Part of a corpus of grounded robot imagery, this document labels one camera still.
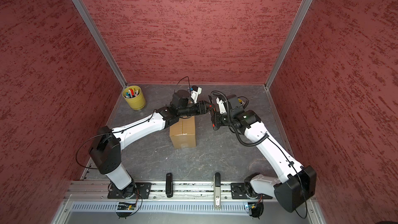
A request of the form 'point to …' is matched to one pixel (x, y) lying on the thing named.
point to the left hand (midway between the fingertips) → (212, 109)
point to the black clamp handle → (169, 185)
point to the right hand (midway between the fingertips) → (213, 121)
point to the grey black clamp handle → (217, 191)
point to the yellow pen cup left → (133, 95)
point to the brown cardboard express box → (183, 133)
